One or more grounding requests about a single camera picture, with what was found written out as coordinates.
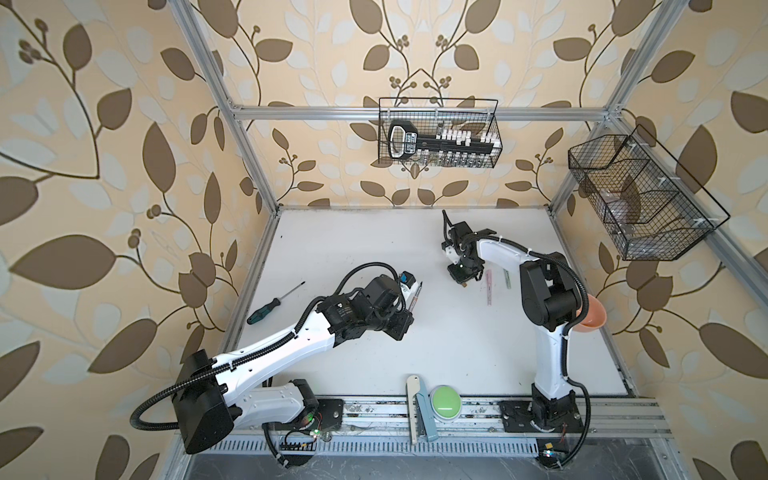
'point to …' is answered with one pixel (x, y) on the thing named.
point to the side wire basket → (649, 209)
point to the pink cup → (595, 318)
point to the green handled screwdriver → (275, 302)
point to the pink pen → (489, 286)
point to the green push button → (445, 402)
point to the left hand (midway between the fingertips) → (415, 319)
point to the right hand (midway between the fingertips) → (462, 280)
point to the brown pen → (415, 298)
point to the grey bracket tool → (419, 408)
